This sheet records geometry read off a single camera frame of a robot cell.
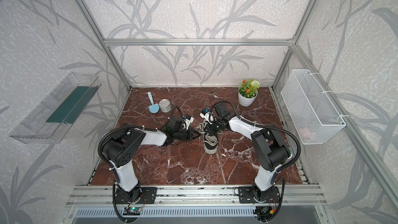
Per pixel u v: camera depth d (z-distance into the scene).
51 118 0.64
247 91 0.99
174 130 0.77
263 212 0.75
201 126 0.94
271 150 0.47
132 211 0.71
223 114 0.74
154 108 1.08
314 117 0.61
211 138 0.91
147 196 0.73
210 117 0.81
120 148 0.50
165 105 1.04
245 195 0.73
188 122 0.89
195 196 0.75
